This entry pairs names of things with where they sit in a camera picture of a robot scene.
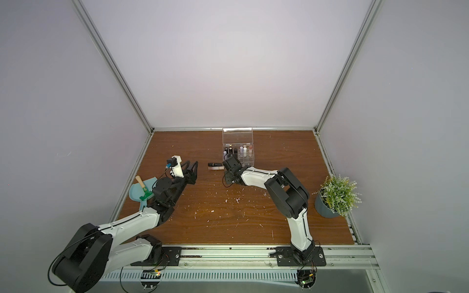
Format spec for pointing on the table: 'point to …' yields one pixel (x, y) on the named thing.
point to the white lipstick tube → (245, 151)
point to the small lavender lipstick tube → (225, 153)
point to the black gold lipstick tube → (226, 150)
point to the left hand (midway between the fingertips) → (195, 161)
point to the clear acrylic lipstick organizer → (239, 141)
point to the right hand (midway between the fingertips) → (231, 171)
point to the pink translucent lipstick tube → (250, 150)
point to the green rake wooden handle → (147, 193)
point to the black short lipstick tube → (236, 152)
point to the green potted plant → (336, 197)
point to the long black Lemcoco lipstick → (231, 150)
